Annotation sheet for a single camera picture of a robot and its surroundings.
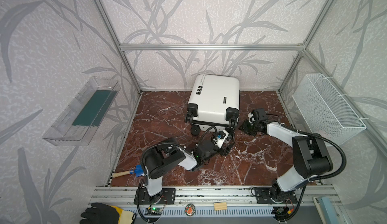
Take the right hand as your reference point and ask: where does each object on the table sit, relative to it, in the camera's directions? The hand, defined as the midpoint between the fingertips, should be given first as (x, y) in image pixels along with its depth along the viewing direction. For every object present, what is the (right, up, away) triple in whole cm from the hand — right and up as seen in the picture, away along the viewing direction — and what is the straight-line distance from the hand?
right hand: (239, 124), depth 95 cm
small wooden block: (-15, -36, -24) cm, 46 cm away
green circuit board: (-47, -39, -24) cm, 65 cm away
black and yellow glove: (-72, -38, -28) cm, 86 cm away
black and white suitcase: (-17, +14, -8) cm, 23 cm away
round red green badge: (-29, -37, -25) cm, 53 cm away
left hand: (-7, -4, -12) cm, 15 cm away
